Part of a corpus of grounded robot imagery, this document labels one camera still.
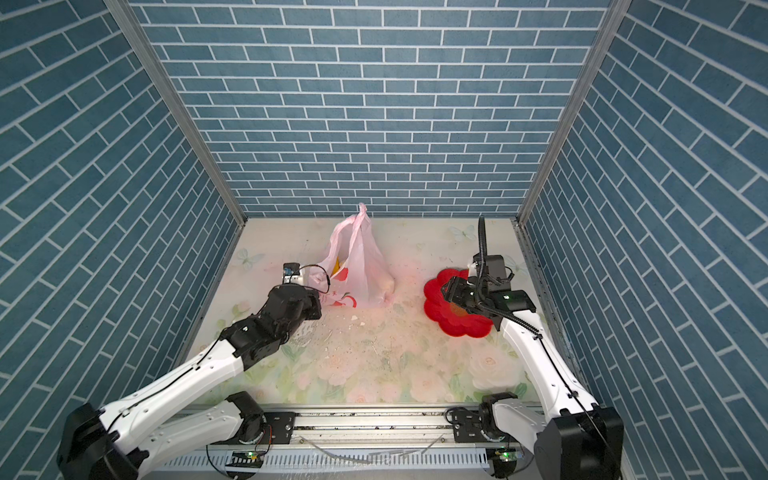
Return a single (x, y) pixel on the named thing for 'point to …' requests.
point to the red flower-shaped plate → (452, 320)
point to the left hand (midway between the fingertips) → (319, 293)
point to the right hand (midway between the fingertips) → (444, 286)
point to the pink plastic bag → (355, 263)
